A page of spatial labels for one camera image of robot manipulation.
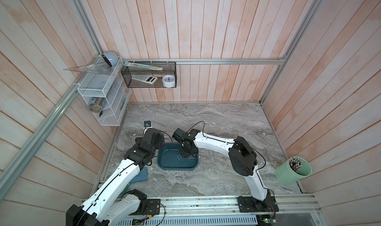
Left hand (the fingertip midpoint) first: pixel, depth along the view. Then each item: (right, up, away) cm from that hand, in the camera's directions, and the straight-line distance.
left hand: (152, 139), depth 80 cm
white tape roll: (+7, +35, +13) cm, 38 cm away
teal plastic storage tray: (+9, -14, +10) cm, 19 cm away
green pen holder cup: (+71, -14, -9) cm, 73 cm away
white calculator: (-7, +37, +18) cm, 42 cm away
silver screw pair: (+14, -13, +10) cm, 21 cm away
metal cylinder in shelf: (-29, +19, -4) cm, 34 cm away
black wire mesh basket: (-7, +42, +22) cm, 48 cm away
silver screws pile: (+22, -13, +10) cm, 27 cm away
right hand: (+18, -10, +11) cm, 24 cm away
